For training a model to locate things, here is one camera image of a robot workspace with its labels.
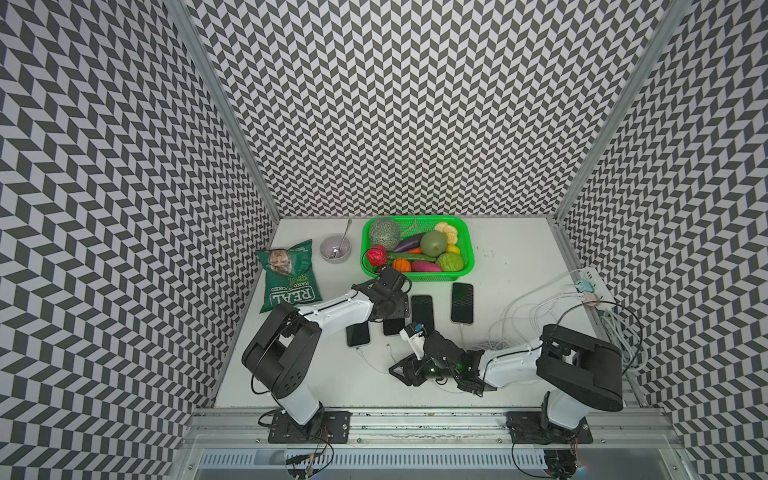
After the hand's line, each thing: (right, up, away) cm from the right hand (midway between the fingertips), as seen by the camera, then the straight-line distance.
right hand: (396, 374), depth 80 cm
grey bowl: (-25, +34, +24) cm, 48 cm away
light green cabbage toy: (+17, +30, +14) cm, 37 cm away
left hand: (0, +15, +10) cm, 18 cm away
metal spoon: (-22, +33, +25) cm, 47 cm away
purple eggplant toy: (+4, +36, +24) cm, 43 cm away
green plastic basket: (+9, +27, +16) cm, 33 cm away
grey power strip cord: (+69, +5, +6) cm, 69 cm away
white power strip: (+67, +18, +13) cm, 70 cm away
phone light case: (-12, +8, +8) cm, 17 cm away
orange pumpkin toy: (+2, +28, +16) cm, 33 cm away
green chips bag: (-35, +25, +17) cm, 46 cm away
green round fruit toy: (+12, +36, +20) cm, 43 cm away
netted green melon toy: (-4, +39, +18) cm, 44 cm away
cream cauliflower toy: (+19, +40, +26) cm, 51 cm away
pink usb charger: (+63, +18, +15) cm, 67 cm away
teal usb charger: (+63, +21, +18) cm, 69 cm away
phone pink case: (+8, +14, +12) cm, 21 cm away
